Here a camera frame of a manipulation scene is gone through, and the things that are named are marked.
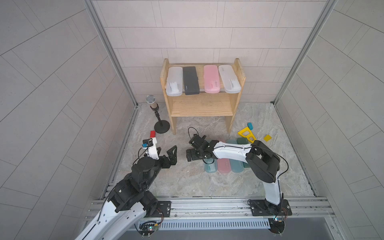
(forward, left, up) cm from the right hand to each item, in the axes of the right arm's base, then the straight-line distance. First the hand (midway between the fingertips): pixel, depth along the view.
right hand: (192, 155), depth 90 cm
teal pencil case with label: (-7, -11, +2) cm, 13 cm away
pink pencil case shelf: (-8, -18, +1) cm, 20 cm away
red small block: (+15, +25, +4) cm, 30 cm away
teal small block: (+19, -41, +1) cm, 45 cm away
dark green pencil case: (+7, -33, +2) cm, 34 cm away
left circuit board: (-34, +20, +3) cm, 40 cm away
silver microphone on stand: (+21, +21, +4) cm, 30 cm away
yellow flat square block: (+9, -50, 0) cm, 50 cm away
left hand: (-6, +8, +23) cm, 25 cm away
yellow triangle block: (+11, -37, +1) cm, 39 cm away
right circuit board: (-37, -40, -6) cm, 55 cm away
